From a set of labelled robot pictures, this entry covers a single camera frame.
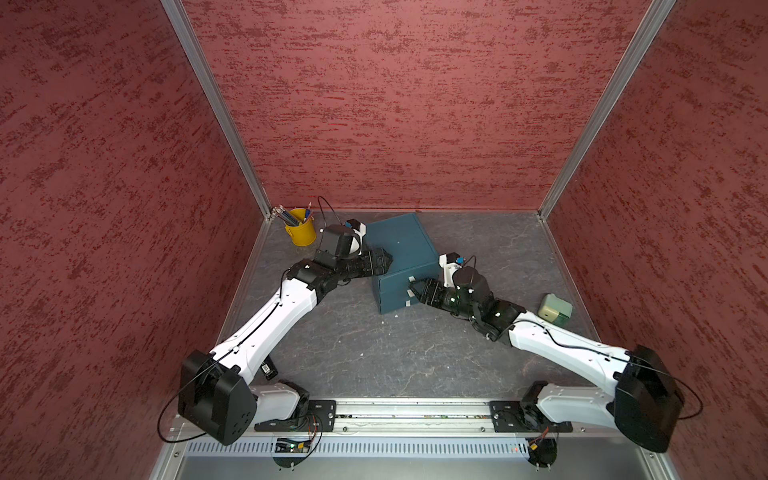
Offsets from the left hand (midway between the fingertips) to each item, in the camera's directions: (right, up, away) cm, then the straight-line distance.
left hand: (377, 266), depth 79 cm
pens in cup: (-33, +15, +21) cm, 42 cm away
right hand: (+10, -8, 0) cm, 12 cm away
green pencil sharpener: (+54, -14, +11) cm, 57 cm away
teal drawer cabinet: (+10, +2, +1) cm, 10 cm away
